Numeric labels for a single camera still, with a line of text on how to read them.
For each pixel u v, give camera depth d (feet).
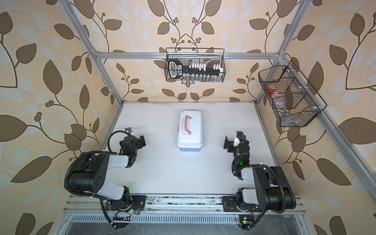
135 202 2.42
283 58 2.88
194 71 2.77
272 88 2.90
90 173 1.50
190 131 2.91
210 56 2.99
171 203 2.47
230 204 2.41
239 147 2.36
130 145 2.40
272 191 1.43
